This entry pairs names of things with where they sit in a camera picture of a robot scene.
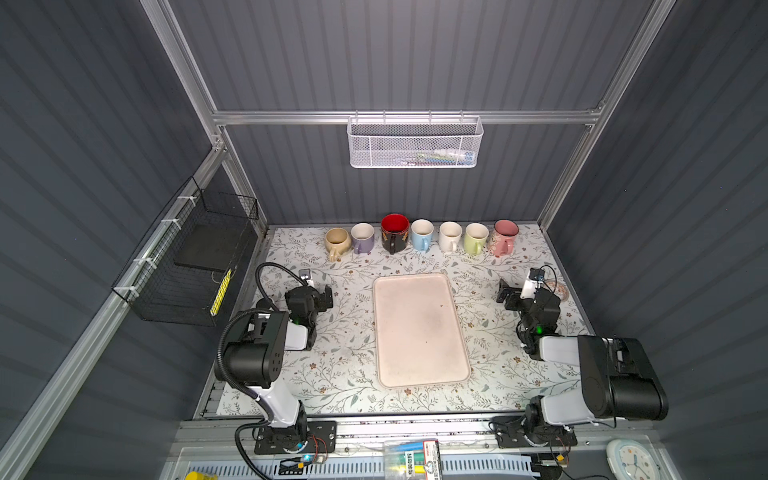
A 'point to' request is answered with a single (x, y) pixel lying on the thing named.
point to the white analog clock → (630, 460)
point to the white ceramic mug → (449, 235)
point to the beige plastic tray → (419, 336)
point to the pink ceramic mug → (503, 237)
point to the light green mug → (476, 234)
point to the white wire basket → (414, 142)
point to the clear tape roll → (562, 291)
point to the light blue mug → (422, 231)
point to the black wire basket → (178, 270)
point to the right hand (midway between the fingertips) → (523, 282)
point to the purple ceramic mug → (363, 237)
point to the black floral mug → (395, 232)
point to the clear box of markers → (412, 459)
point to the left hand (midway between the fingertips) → (314, 287)
